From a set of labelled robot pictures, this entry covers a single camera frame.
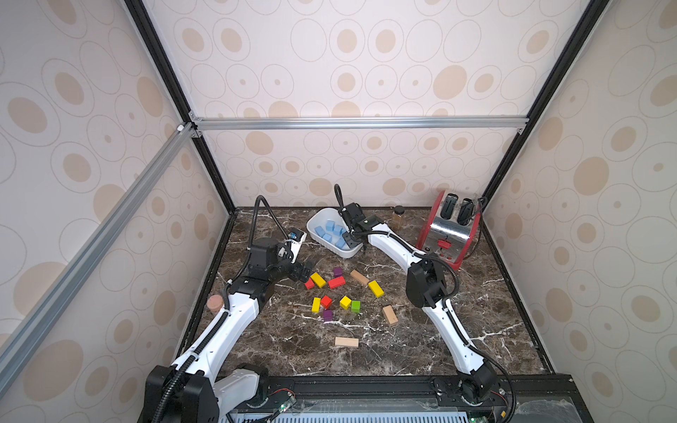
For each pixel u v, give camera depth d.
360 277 0.97
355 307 0.88
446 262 0.97
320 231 1.11
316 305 0.90
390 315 0.86
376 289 0.94
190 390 0.38
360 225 0.78
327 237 1.06
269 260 0.62
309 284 0.94
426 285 0.65
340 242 1.04
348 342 0.82
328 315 0.86
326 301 0.91
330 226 1.12
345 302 0.89
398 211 1.06
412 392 0.75
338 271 0.98
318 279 0.97
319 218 1.12
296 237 0.69
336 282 0.96
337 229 1.10
